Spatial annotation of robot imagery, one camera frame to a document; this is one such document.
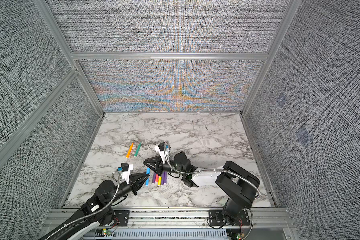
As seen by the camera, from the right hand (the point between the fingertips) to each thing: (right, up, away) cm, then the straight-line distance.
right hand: (144, 161), depth 71 cm
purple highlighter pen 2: (+7, -13, +15) cm, 21 cm away
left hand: (+2, -6, +1) cm, 7 cm away
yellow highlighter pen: (+5, -14, +14) cm, 21 cm away
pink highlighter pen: (+4, -13, +14) cm, 20 cm away
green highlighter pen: (-11, +1, +27) cm, 29 cm away
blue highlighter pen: (+1, -11, +1) cm, 11 cm away
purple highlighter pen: (+2, -13, +15) cm, 20 cm away
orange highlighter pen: (-16, +1, +26) cm, 31 cm away
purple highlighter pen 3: (+9, -13, +15) cm, 21 cm away
